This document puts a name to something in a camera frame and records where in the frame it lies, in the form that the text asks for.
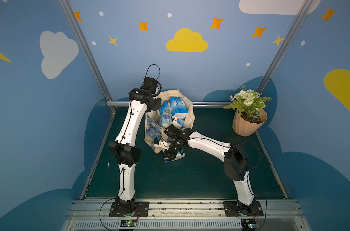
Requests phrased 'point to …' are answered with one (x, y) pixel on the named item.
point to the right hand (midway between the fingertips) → (166, 156)
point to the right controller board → (249, 225)
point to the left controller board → (128, 223)
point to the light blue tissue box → (166, 117)
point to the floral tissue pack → (180, 155)
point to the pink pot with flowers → (250, 113)
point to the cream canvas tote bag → (154, 130)
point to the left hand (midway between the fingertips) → (158, 104)
